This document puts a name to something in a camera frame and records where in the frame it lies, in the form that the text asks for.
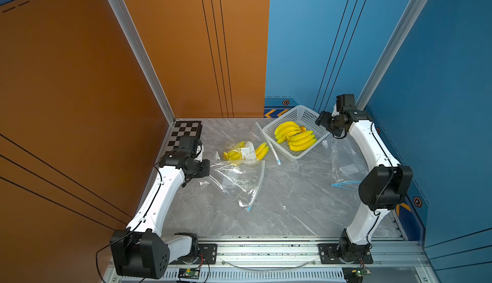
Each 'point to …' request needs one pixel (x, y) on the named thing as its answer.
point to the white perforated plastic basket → (295, 133)
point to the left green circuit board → (189, 273)
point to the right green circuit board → (360, 271)
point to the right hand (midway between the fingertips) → (321, 123)
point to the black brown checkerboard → (190, 128)
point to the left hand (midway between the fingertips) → (205, 167)
